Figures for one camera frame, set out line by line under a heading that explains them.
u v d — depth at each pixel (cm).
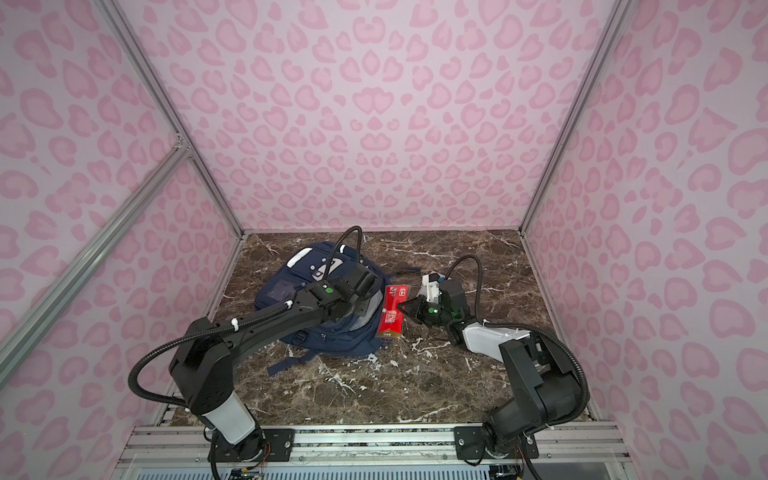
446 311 74
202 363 44
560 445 73
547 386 44
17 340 50
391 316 86
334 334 82
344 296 63
